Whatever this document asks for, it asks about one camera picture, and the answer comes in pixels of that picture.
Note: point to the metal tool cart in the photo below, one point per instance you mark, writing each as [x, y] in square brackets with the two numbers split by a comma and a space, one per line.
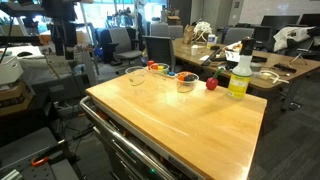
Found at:
[132, 155]

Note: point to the orange handled clamp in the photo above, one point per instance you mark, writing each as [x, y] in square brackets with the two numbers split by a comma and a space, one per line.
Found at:
[50, 156]

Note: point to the grey duct tape roll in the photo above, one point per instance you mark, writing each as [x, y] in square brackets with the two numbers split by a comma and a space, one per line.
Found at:
[255, 67]

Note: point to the black computer monitor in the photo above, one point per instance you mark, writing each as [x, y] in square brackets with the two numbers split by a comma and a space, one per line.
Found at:
[277, 22]

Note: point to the wooden office desk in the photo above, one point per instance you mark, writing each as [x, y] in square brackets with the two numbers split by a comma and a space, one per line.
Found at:
[279, 66]

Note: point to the grey office chair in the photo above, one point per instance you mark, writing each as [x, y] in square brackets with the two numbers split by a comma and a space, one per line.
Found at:
[121, 45]

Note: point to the clear plastic cup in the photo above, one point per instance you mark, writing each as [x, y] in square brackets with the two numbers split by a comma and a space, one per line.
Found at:
[159, 70]
[136, 75]
[184, 87]

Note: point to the red toy cylinder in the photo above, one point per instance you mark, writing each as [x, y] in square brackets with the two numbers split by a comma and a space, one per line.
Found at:
[150, 62]

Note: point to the white cloth bundle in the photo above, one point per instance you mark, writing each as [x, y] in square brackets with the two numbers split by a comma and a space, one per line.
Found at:
[289, 36]

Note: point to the dark mesh office chair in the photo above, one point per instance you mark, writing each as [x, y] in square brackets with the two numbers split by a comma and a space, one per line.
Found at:
[160, 49]

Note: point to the yellow spray bottle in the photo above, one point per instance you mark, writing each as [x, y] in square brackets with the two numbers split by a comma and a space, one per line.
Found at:
[242, 72]

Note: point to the red toy pepper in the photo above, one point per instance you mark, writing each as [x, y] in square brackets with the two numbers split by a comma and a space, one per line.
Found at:
[212, 82]

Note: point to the blue toy cylinder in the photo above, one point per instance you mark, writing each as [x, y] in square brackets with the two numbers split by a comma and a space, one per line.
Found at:
[171, 73]

